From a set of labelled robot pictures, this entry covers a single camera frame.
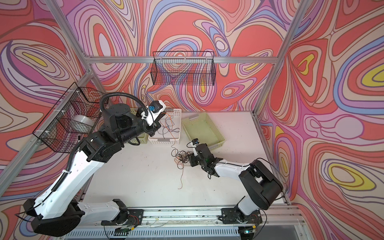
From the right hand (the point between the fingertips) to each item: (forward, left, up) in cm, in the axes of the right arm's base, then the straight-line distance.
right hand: (191, 158), depth 90 cm
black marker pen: (+1, +56, +22) cm, 60 cm away
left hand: (0, +10, +41) cm, 42 cm away
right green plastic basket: (+27, -8, -4) cm, 29 cm away
